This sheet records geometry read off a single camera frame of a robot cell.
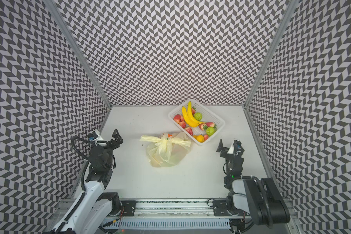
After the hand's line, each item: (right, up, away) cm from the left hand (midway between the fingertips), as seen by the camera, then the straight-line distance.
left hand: (110, 133), depth 78 cm
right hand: (+67, -7, +7) cm, 68 cm away
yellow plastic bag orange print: (+31, -9, +1) cm, 32 cm away
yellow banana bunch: (+45, +9, +25) cm, 52 cm away
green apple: (+51, +10, +27) cm, 58 cm away
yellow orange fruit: (+51, -5, +15) cm, 53 cm away
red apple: (+37, +8, +25) cm, 45 cm away
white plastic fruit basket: (+58, +10, +26) cm, 64 cm away
